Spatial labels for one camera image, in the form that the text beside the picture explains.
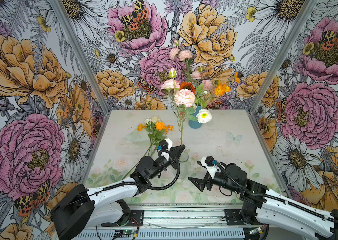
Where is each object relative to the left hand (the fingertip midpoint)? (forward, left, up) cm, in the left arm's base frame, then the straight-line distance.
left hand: (184, 149), depth 71 cm
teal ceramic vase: (+37, -12, -26) cm, 47 cm away
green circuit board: (-29, +27, -25) cm, 47 cm away
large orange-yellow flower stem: (+29, +17, -24) cm, 41 cm away
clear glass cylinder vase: (-3, 0, -7) cm, 7 cm away
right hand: (-10, -4, -7) cm, 13 cm away
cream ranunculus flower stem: (+38, +19, -21) cm, 47 cm away
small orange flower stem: (+32, +28, -22) cm, 48 cm away
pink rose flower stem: (+40, -16, +8) cm, 43 cm away
